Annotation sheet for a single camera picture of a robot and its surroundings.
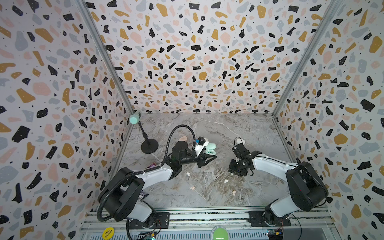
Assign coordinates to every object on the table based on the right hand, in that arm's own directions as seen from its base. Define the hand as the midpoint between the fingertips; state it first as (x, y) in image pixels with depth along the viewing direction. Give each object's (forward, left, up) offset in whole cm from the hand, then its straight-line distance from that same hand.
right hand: (229, 168), depth 89 cm
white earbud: (-3, +24, -2) cm, 25 cm away
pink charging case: (+21, +29, +2) cm, 36 cm away
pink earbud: (-11, +22, -1) cm, 24 cm away
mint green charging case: (+2, +12, +19) cm, 23 cm away
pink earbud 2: (-13, -2, -2) cm, 13 cm away
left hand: (0, +9, +18) cm, 20 cm away
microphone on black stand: (+15, +52, 0) cm, 54 cm away
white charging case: (+22, -11, -4) cm, 25 cm away
